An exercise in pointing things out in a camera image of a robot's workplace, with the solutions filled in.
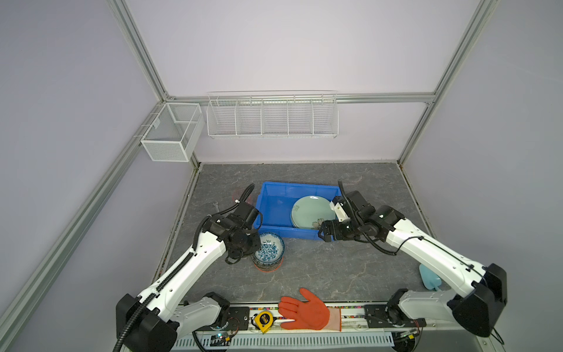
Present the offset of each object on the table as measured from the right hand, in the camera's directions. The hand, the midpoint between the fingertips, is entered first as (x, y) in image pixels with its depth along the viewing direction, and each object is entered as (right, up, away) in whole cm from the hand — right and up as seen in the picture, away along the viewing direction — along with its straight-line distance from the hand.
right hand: (329, 234), depth 77 cm
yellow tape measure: (-22, -27, -5) cm, 36 cm away
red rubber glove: (-7, -27, -3) cm, 28 cm away
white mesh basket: (-68, +42, +25) cm, 84 cm away
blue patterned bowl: (-21, -8, +3) cm, 23 cm away
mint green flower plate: (-5, +5, +21) cm, 22 cm away
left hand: (-26, -6, -2) cm, 26 cm away
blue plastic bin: (-21, +9, +29) cm, 37 cm away
